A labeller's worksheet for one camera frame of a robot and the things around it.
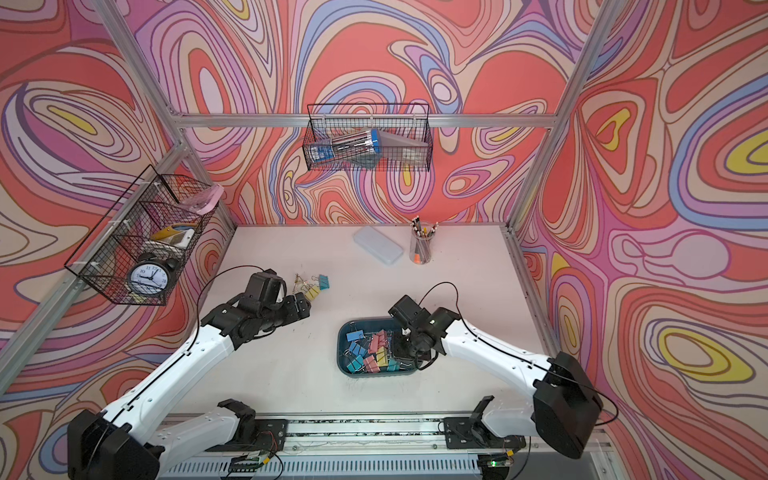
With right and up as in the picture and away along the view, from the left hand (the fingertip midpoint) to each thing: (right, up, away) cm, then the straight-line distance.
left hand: (302, 308), depth 81 cm
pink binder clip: (+20, -12, +5) cm, 23 cm away
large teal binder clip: (+25, -16, +2) cm, 30 cm away
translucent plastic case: (+20, +19, +31) cm, 41 cm away
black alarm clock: (-31, +10, -13) cm, 35 cm away
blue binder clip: (+14, -9, +7) cm, 18 cm away
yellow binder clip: (-2, +2, +18) cm, 18 cm away
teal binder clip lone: (+15, -16, +2) cm, 22 cm away
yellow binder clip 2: (+22, -15, +3) cm, 27 cm away
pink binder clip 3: (+22, -10, +7) cm, 25 cm away
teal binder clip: (+1, +5, +21) cm, 22 cm away
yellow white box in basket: (-30, +20, -6) cm, 36 cm away
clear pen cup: (+35, +19, +20) cm, 44 cm away
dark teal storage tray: (+18, -7, +10) cm, 22 cm away
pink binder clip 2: (+19, -16, +1) cm, 25 cm away
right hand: (+27, -14, -3) cm, 30 cm away
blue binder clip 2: (+15, -13, +5) cm, 20 cm away
